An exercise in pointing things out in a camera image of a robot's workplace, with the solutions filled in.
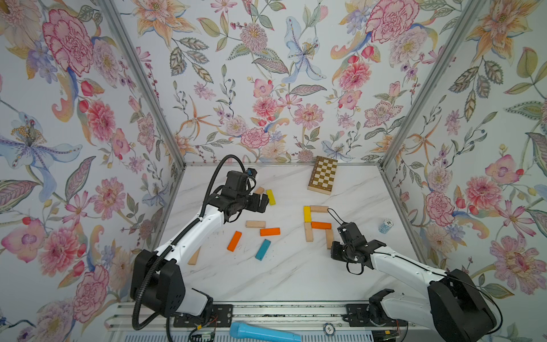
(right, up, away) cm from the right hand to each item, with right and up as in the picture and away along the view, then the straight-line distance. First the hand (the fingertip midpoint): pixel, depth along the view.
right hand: (331, 248), depth 90 cm
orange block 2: (-26, +6, +6) cm, 27 cm away
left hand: (-29, +22, -7) cm, 37 cm away
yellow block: (-25, +21, +18) cm, 37 cm away
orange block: (-3, +9, +6) cm, 11 cm away
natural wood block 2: (-9, +6, +5) cm, 12 cm away
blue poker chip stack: (+23, +9, +1) cm, 25 cm away
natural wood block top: (-2, +15, +13) cm, 20 cm away
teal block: (-29, -1, 0) cm, 29 cm away
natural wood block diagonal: (0, +4, +3) cm, 5 cm away
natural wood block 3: (-35, +9, +8) cm, 37 cm away
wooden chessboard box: (+1, +32, +24) cm, 40 cm away
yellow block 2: (-9, +13, +11) cm, 19 cm away
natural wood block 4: (-57, -4, -4) cm, 57 cm away
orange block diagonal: (-41, +2, +3) cm, 42 cm away
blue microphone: (-34, -20, -22) cm, 45 cm away
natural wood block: (-32, +24, +20) cm, 45 cm away
